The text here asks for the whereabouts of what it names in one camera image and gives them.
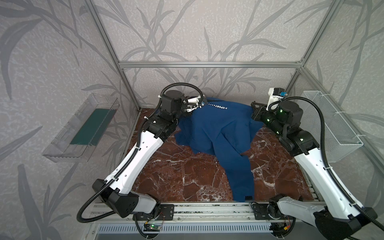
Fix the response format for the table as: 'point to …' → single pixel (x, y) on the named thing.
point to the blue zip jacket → (223, 129)
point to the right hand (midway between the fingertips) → (253, 98)
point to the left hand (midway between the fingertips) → (186, 89)
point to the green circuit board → (151, 227)
